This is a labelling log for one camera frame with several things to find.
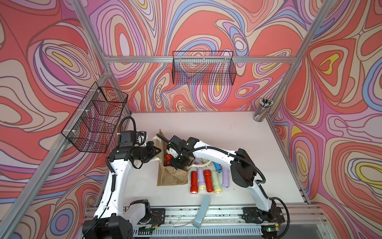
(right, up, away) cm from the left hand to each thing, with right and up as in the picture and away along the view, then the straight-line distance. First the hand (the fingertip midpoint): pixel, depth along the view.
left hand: (162, 150), depth 76 cm
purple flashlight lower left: (+21, -20, +5) cm, 29 cm away
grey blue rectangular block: (+21, -31, -1) cm, 38 cm away
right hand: (+7, -14, +8) cm, 17 cm away
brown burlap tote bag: (+4, -12, -3) cm, 13 cm away
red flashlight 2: (+17, -22, +3) cm, 27 cm away
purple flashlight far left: (+19, -9, +14) cm, 25 cm away
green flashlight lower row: (+30, -21, +4) cm, 36 cm away
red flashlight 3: (+25, -20, +5) cm, 33 cm away
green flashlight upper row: (+25, -12, +13) cm, 30 cm away
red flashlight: (+2, -5, +6) cm, 9 cm away
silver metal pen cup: (+66, +22, +33) cm, 77 cm away
